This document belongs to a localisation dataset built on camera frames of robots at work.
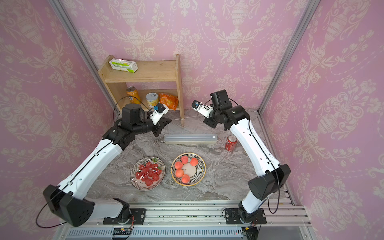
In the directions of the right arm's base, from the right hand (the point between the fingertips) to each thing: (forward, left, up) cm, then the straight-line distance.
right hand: (209, 112), depth 76 cm
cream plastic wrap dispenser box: (+7, +10, -33) cm, 35 cm away
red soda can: (-4, -14, -23) cm, 28 cm away
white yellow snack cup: (+17, +32, -4) cm, 37 cm away
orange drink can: (+19, +43, -2) cm, 48 cm away
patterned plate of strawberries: (-19, +36, -27) cm, 49 cm away
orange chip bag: (+17, +21, -6) cm, 28 cm away
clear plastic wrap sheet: (+21, +5, -34) cm, 40 cm away
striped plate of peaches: (-16, +13, -32) cm, 37 cm away
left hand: (-5, +19, +1) cm, 20 cm away
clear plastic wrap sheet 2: (-18, +36, -27) cm, 49 cm away
